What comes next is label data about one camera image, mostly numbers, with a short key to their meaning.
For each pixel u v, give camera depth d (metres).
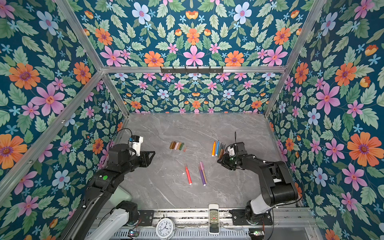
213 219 0.72
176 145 1.01
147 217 0.74
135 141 0.64
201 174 0.88
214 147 0.99
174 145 1.01
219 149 0.99
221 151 0.98
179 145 1.01
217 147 0.99
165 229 0.68
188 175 0.88
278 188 0.45
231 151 0.88
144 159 0.64
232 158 0.81
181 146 1.01
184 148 0.99
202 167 0.91
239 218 0.73
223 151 0.98
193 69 0.93
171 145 1.01
